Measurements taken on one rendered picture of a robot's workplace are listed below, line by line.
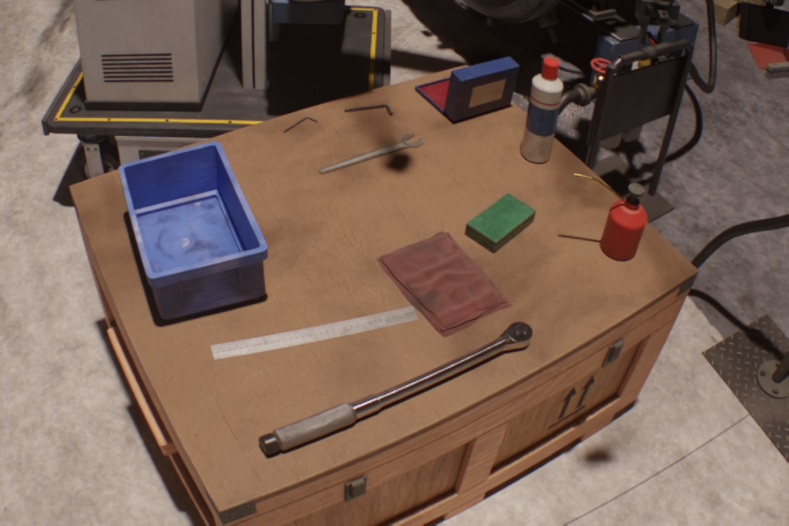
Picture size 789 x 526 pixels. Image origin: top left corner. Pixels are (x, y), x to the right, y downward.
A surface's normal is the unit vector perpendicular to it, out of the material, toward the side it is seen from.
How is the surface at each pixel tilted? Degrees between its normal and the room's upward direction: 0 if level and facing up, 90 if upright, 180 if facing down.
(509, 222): 0
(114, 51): 90
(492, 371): 0
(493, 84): 97
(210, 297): 90
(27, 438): 0
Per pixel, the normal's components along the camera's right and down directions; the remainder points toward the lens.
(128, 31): -0.03, 0.64
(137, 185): 0.40, 0.60
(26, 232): 0.04, -0.77
